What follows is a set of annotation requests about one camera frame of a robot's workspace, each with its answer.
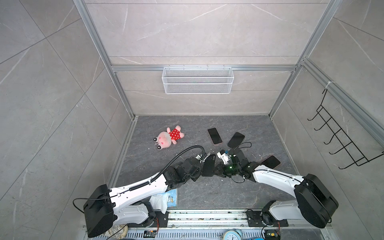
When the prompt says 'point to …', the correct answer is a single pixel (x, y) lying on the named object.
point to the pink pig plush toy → (164, 139)
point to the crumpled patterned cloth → (120, 234)
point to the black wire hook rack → (348, 147)
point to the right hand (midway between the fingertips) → (212, 172)
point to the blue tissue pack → (162, 201)
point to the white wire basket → (197, 80)
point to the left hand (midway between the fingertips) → (200, 162)
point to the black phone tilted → (236, 140)
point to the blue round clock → (231, 235)
